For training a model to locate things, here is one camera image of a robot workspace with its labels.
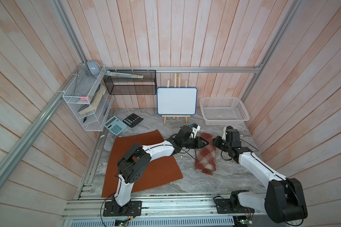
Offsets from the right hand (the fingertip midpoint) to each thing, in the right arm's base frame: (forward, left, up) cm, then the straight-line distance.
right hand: (213, 138), depth 90 cm
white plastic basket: (+34, -17, -10) cm, 39 cm away
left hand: (-8, +6, +3) cm, 10 cm away
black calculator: (+21, +58, -7) cm, 62 cm away
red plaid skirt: (-13, +6, -2) cm, 14 cm away
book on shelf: (+8, +71, +24) cm, 75 cm away
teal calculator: (+15, +70, -7) cm, 72 cm away
